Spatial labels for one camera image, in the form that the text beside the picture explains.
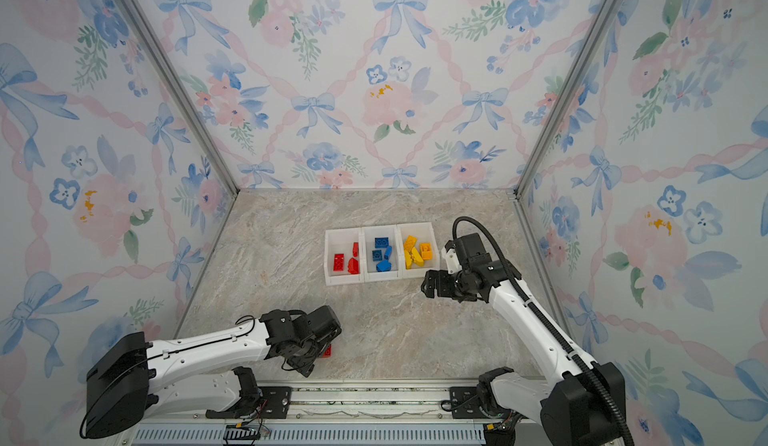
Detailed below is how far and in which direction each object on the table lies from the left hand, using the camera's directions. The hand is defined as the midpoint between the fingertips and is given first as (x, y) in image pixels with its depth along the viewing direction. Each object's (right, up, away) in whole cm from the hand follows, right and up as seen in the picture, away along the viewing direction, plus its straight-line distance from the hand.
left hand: (334, 346), depth 80 cm
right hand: (+28, +16, +1) cm, 32 cm away
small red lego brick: (+3, +24, +20) cm, 32 cm away
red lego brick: (+3, +19, +16) cm, 25 cm away
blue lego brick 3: (+14, +23, +20) cm, 34 cm away
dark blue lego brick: (+11, +22, +19) cm, 31 cm away
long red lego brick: (-2, +20, +18) cm, 27 cm away
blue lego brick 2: (+13, +19, +18) cm, 29 cm away
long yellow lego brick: (+22, +26, +23) cm, 41 cm away
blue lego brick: (+12, +26, +24) cm, 37 cm away
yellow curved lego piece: (+21, +21, +15) cm, 33 cm away
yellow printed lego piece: (+27, +24, +18) cm, 40 cm away
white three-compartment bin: (-1, +27, +21) cm, 34 cm away
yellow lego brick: (+24, +22, +18) cm, 37 cm away
